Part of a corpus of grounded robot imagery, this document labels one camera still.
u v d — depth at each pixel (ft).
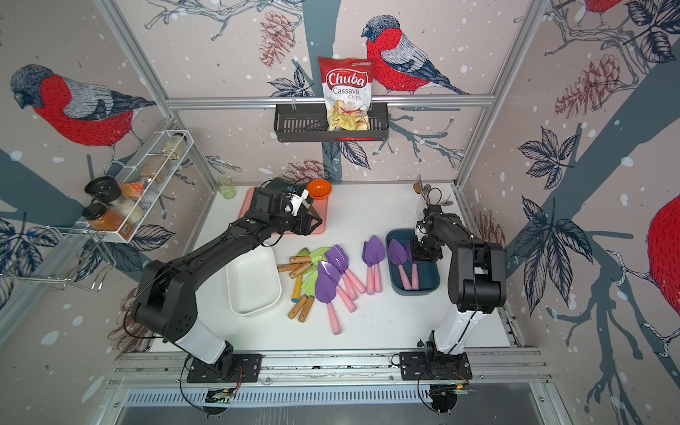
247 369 2.40
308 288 2.88
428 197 3.38
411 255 3.03
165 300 1.47
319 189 3.74
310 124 3.51
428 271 3.00
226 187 3.84
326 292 2.88
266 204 2.22
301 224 2.50
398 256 3.18
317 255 3.14
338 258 3.11
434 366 2.19
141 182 2.35
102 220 1.97
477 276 1.65
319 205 3.57
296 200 2.56
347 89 2.71
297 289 2.85
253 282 2.95
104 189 2.04
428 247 2.66
